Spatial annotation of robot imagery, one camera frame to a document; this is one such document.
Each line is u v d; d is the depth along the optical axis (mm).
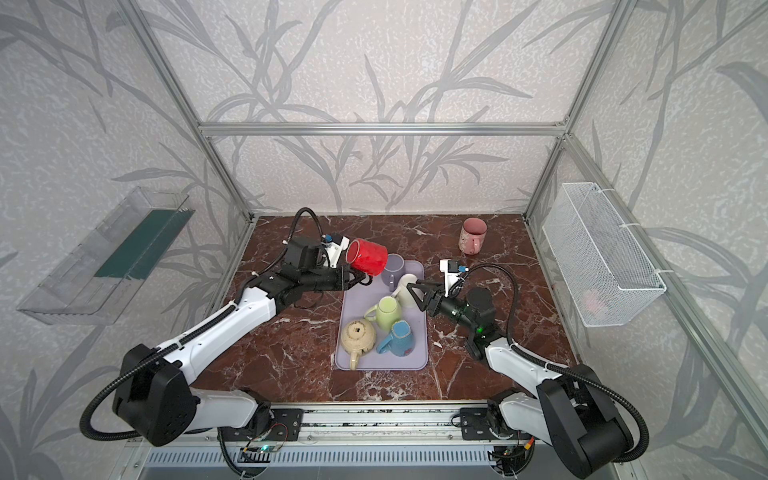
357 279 780
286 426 724
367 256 756
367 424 752
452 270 707
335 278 704
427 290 712
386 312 835
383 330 881
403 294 893
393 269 927
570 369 460
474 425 736
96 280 647
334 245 727
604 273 623
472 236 1014
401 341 799
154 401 402
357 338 798
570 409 418
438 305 698
